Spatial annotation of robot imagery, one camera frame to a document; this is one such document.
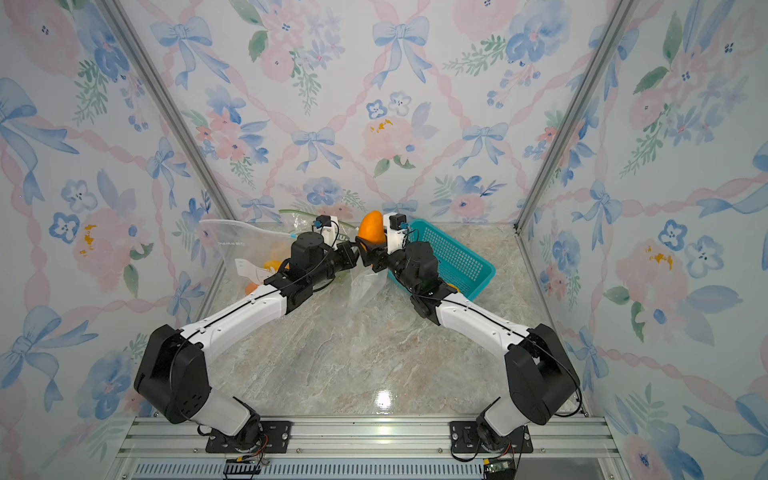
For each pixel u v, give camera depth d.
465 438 0.73
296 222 0.90
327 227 0.73
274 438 0.74
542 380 0.43
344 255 0.71
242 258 0.88
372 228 0.72
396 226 0.65
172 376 0.42
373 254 0.68
